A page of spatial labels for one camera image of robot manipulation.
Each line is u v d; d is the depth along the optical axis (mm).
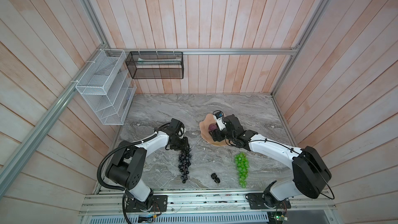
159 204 731
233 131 659
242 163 818
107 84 721
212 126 952
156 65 1040
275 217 706
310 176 430
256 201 732
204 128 977
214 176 799
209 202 748
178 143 787
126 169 451
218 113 763
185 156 837
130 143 490
